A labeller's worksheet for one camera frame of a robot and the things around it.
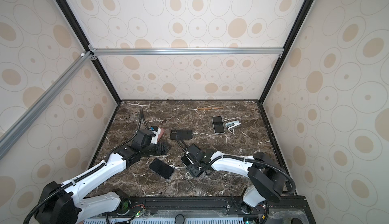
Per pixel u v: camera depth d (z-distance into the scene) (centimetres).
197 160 65
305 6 73
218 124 105
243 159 47
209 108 116
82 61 83
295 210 73
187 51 93
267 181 43
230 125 103
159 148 72
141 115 112
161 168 87
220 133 101
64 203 38
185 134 102
